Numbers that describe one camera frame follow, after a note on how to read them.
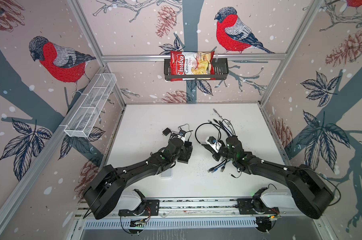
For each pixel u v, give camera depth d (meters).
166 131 1.04
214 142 0.71
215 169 0.86
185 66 0.88
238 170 0.64
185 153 0.75
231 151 0.68
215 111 1.17
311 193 0.42
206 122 1.08
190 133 1.04
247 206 0.73
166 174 0.82
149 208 0.73
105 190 0.42
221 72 0.94
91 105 0.79
